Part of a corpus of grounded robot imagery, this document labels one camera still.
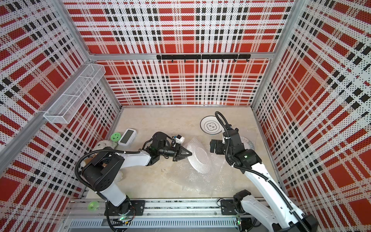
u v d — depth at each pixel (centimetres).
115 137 98
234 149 55
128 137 98
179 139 82
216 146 67
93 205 75
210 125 108
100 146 86
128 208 70
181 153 75
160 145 73
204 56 89
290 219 38
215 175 82
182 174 82
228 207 74
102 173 46
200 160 79
